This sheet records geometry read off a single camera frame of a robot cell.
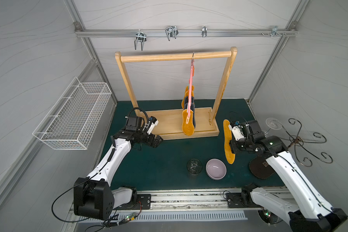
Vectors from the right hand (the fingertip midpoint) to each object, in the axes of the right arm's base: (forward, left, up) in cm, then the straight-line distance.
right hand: (231, 142), depth 74 cm
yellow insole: (+12, +23, -7) cm, 26 cm away
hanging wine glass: (+4, -16, +12) cm, 21 cm away
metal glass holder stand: (-12, -31, +12) cm, 35 cm away
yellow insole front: (-5, 0, -5) cm, 7 cm away
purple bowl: (-8, +6, -18) cm, 21 cm away
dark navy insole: (+18, +20, +8) cm, 28 cm away
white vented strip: (-31, +25, -19) cm, 44 cm away
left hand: (+4, +41, -4) cm, 42 cm away
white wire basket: (+1, +80, +13) cm, 81 cm away
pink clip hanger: (+42, +21, +12) cm, 49 cm away
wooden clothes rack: (+25, +37, -22) cm, 50 cm away
